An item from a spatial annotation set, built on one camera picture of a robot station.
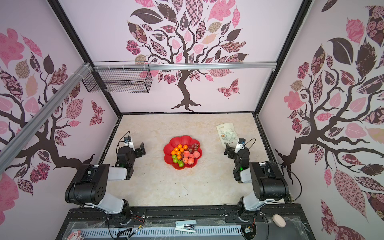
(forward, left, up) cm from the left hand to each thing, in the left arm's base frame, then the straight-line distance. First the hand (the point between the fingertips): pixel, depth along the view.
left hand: (136, 145), depth 94 cm
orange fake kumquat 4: (-4, -24, -4) cm, 24 cm away
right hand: (0, -64, +3) cm, 64 cm away
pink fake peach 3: (-10, -32, -2) cm, 33 cm away
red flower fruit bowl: (+6, -30, -3) cm, 30 cm away
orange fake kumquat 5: (-4, -27, -4) cm, 28 cm away
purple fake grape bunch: (-1, -37, -1) cm, 37 cm away
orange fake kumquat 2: (+1, -28, -3) cm, 28 cm away
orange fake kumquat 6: (-7, -28, -3) cm, 29 cm away
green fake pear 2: (-9, -26, -4) cm, 27 cm away
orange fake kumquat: (+1, -31, -4) cm, 31 cm away
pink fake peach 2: (-6, -39, 0) cm, 39 cm away
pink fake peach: (-6, -33, 0) cm, 33 cm away
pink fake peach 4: (-7, -36, -2) cm, 36 cm away
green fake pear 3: (-10, -29, -3) cm, 31 cm away
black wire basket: (+57, +27, +10) cm, 63 cm away
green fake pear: (-13, -30, -2) cm, 33 cm away
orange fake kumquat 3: (-1, -29, -4) cm, 30 cm away
